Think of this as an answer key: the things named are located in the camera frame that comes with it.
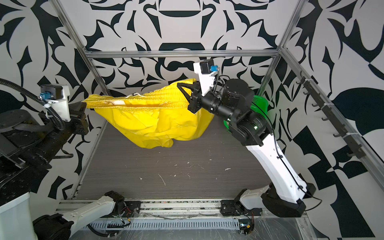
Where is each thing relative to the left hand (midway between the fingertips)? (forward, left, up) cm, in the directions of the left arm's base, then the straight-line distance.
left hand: (77, 99), depth 46 cm
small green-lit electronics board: (-31, -59, -55) cm, 86 cm away
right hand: (+4, -31, +2) cm, 32 cm away
